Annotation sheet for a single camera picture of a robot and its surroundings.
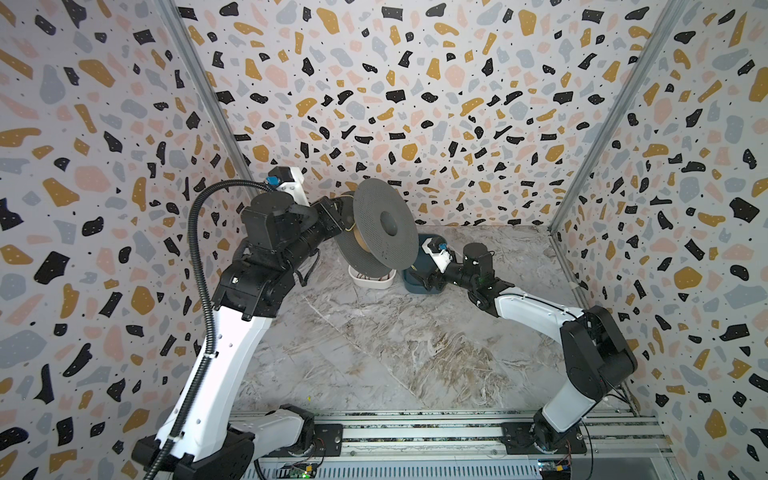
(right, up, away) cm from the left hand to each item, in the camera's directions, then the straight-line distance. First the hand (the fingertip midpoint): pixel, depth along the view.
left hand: (344, 192), depth 57 cm
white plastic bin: (-2, -21, +46) cm, 51 cm away
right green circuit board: (+48, -63, +15) cm, 81 cm away
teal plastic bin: (+17, -14, +20) cm, 30 cm away
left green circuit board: (-13, -63, +14) cm, 65 cm away
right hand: (+15, -12, +27) cm, 33 cm away
